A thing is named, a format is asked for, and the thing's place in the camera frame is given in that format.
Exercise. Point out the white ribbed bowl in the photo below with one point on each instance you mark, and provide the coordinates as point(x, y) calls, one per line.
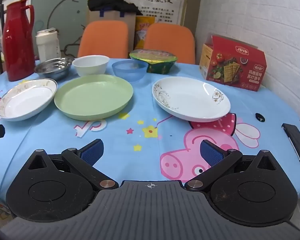
point(90, 68)

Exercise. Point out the wall poster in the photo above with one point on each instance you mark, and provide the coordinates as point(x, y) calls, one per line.
point(165, 5)

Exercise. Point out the stainless steel bowl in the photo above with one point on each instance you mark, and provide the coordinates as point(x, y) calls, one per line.
point(52, 73)

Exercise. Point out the blue translucent plastic bowl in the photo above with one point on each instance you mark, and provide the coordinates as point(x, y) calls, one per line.
point(130, 74)

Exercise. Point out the white lidded tumbler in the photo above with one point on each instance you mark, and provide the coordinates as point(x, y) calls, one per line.
point(47, 47)

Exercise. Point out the orange chair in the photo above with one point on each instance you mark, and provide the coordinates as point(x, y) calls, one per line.
point(168, 42)
point(102, 40)

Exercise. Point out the red thermos jug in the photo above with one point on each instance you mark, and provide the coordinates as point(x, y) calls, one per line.
point(15, 50)

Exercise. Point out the white plate gold floral rim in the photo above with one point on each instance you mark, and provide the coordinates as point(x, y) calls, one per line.
point(25, 102)

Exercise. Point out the red cracker box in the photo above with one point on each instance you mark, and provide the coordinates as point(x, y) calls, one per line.
point(240, 62)

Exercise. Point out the green plastic plate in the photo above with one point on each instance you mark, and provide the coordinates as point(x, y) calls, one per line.
point(90, 97)

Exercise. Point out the black cloth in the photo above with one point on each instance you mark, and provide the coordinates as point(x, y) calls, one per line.
point(112, 5)

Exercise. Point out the white plate black vine print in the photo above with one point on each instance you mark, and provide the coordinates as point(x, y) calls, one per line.
point(187, 97)

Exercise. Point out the green instant noodle bowl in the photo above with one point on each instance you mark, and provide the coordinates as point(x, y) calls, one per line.
point(162, 66)

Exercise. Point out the black metal rack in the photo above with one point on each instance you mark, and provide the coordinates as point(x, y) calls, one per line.
point(0, 30)

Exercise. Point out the blue cartoon printed tablecloth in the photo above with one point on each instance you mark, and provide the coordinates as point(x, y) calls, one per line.
point(150, 135)

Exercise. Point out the black phone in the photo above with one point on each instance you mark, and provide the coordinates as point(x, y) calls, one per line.
point(296, 142)

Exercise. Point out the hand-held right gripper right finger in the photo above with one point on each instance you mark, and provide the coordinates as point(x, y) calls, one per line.
point(211, 153)

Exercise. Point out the yellow snack bag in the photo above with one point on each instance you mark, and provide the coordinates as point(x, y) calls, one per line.
point(141, 30)

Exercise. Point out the cardboard box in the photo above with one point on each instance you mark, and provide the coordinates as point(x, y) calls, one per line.
point(130, 27)

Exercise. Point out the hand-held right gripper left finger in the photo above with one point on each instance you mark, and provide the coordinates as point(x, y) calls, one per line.
point(91, 153)

